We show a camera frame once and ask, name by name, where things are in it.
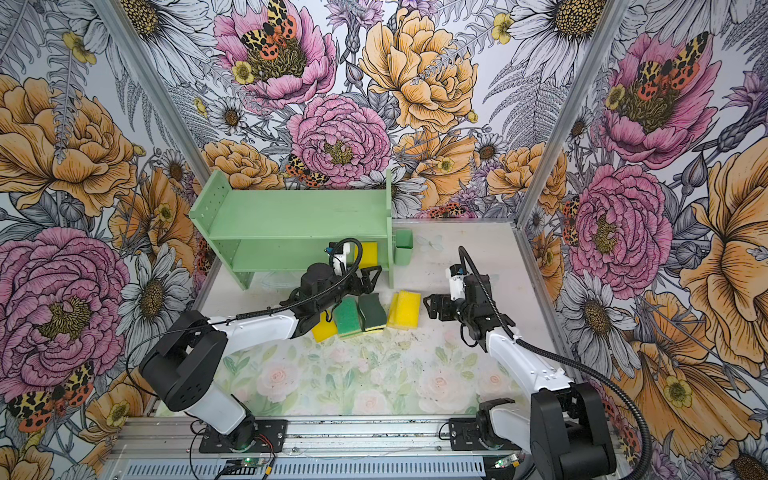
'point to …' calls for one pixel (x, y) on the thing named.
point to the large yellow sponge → (404, 310)
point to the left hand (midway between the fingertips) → (370, 273)
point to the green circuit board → (252, 462)
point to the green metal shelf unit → (288, 231)
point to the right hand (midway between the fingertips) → (437, 308)
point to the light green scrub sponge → (346, 316)
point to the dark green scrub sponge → (372, 311)
